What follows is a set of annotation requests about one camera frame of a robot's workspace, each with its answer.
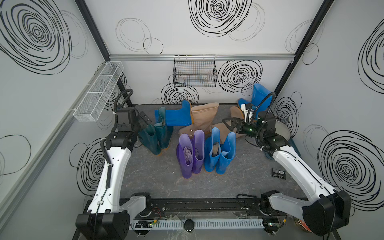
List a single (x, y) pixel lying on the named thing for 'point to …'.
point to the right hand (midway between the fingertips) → (227, 122)
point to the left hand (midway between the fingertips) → (139, 119)
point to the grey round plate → (282, 129)
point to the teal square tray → (293, 145)
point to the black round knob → (189, 225)
